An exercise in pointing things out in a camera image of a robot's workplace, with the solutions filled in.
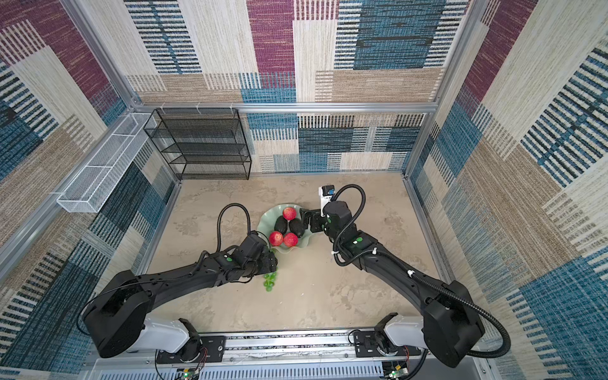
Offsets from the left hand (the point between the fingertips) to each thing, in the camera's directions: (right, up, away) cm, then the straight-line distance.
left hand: (272, 260), depth 87 cm
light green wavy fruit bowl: (-4, +11, +11) cm, 16 cm away
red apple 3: (+5, +16, +10) cm, 20 cm away
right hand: (+15, +18, -6) cm, 24 cm away
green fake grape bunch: (-1, -6, -2) cm, 7 cm away
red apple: (+6, +6, +6) cm, 11 cm away
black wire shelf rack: (-35, +47, +22) cm, 63 cm away
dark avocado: (+9, +10, +11) cm, 17 cm away
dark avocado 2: (+2, +12, +12) cm, 17 cm away
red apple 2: (+1, +7, +4) cm, 8 cm away
